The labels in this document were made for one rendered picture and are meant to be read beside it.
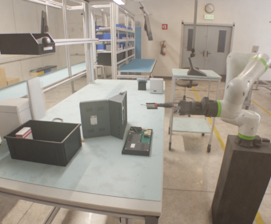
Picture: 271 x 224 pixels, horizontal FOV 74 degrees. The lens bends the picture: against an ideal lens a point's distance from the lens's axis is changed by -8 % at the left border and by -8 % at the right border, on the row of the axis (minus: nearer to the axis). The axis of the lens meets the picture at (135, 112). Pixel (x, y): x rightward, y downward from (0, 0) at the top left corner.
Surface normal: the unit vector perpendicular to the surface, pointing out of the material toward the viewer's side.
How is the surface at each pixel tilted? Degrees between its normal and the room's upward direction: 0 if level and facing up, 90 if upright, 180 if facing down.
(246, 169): 90
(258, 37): 90
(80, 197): 0
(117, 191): 0
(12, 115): 90
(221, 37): 90
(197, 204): 0
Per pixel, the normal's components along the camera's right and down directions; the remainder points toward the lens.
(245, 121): -0.71, 0.23
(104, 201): 0.00, -0.93
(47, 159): -0.15, 0.36
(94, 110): 0.28, 0.34
